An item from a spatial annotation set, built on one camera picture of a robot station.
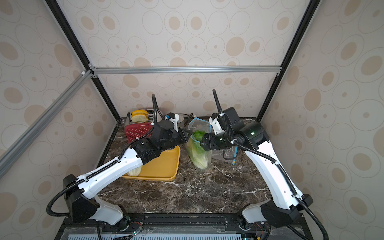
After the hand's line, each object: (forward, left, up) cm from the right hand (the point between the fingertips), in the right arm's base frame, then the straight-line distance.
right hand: (211, 141), depth 66 cm
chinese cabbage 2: (+10, +6, -8) cm, 15 cm away
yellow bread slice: (+29, +45, -10) cm, 54 cm away
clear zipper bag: (+14, +7, -3) cm, 16 cm away
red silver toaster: (+19, +47, -15) cm, 53 cm away
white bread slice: (+26, +45, -12) cm, 53 cm away
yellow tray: (+2, +27, -30) cm, 40 cm away
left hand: (+5, +6, +1) cm, 8 cm away
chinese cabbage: (+6, +6, -23) cm, 24 cm away
